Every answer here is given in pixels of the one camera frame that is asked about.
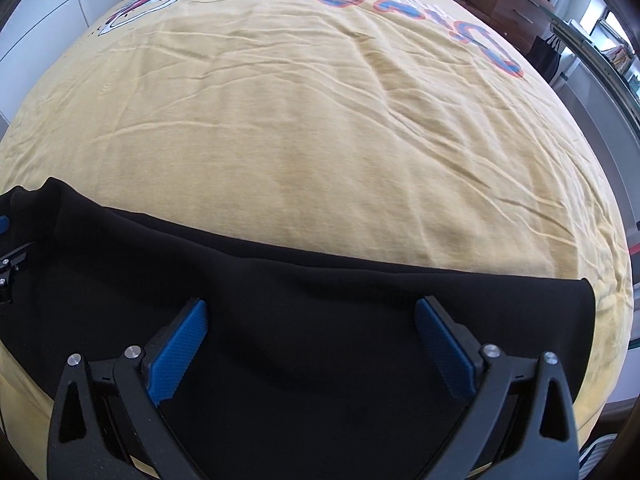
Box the black pants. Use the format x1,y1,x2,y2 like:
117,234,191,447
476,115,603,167
1,179,594,479

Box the white mesh chair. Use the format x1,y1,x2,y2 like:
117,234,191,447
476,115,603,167
578,434,617,480

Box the white wardrobe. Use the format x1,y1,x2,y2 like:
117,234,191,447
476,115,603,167
1,0,122,129

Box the yellow printed bed cover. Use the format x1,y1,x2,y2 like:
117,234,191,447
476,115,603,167
1,0,634,479

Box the white desk with shelf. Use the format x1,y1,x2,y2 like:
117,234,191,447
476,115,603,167
550,18,639,245

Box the black bag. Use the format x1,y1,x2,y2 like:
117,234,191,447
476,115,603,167
526,35,562,82

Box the brown wooden dresser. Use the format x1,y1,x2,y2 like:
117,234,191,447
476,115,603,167
465,0,554,54

